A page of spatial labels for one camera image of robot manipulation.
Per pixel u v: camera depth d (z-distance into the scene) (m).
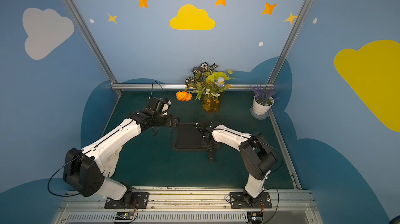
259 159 0.47
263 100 0.99
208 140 0.67
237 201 0.74
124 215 0.72
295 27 0.85
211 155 0.87
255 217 0.72
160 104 0.65
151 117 0.63
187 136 0.99
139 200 0.75
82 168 0.41
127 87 1.22
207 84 1.00
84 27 0.84
